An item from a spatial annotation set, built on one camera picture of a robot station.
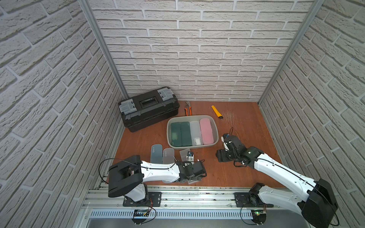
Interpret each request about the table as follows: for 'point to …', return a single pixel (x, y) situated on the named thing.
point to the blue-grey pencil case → (156, 154)
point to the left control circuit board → (141, 213)
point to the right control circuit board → (259, 216)
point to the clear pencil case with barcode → (183, 154)
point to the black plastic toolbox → (148, 109)
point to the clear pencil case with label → (168, 154)
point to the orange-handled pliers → (188, 105)
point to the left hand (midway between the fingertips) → (196, 172)
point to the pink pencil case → (206, 131)
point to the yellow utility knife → (217, 113)
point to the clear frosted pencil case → (196, 136)
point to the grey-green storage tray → (181, 118)
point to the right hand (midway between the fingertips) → (223, 153)
